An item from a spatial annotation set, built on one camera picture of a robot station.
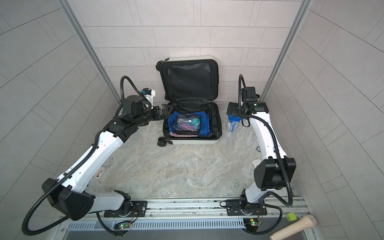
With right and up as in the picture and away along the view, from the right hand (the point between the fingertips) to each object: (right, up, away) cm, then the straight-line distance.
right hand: (234, 109), depth 82 cm
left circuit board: (-52, -51, -18) cm, 75 cm away
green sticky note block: (+23, -50, -14) cm, 57 cm away
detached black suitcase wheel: (-42, -20, +9) cm, 48 cm away
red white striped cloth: (-30, -16, +12) cm, 36 cm away
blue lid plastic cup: (+2, -7, +9) cm, 12 cm away
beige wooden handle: (+29, -50, -17) cm, 60 cm away
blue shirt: (-16, -5, +17) cm, 24 cm away
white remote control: (+14, -31, +4) cm, 34 cm away
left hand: (-33, +1, -11) cm, 35 cm away
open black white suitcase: (-25, +16, +17) cm, 35 cm away
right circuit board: (+6, -53, -14) cm, 55 cm away
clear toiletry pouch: (-28, -9, +13) cm, 32 cm away
